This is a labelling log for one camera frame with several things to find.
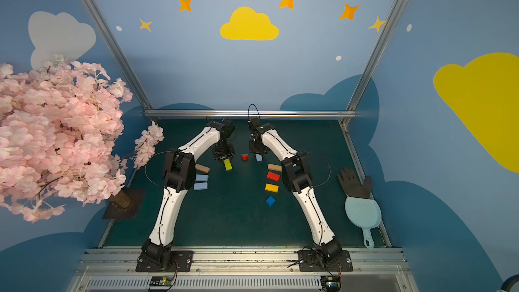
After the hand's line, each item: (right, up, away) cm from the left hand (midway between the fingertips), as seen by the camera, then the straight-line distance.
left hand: (230, 158), depth 103 cm
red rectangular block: (+23, -9, -5) cm, 25 cm away
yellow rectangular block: (+22, -13, -9) cm, 27 cm away
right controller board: (+42, -43, -30) cm, 67 cm away
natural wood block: (+23, -5, -3) cm, 24 cm away
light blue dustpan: (+61, -23, -17) cm, 68 cm away
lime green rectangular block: (-1, -3, -2) cm, 4 cm away
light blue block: (+15, 0, +1) cm, 15 cm away
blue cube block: (+20, -18, -15) cm, 31 cm away
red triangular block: (+8, 0, +1) cm, 8 cm away
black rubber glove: (+60, -13, -7) cm, 62 cm away
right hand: (+15, +4, +4) cm, 16 cm away
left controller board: (-20, -42, -31) cm, 56 cm away
